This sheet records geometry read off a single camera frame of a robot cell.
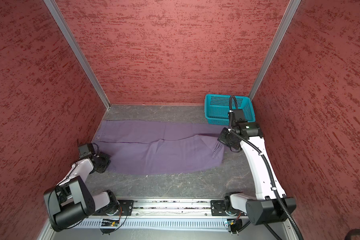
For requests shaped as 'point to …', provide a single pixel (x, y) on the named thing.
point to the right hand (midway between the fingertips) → (220, 143)
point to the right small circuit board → (235, 224)
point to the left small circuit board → (109, 222)
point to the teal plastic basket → (216, 108)
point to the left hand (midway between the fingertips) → (112, 161)
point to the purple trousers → (157, 147)
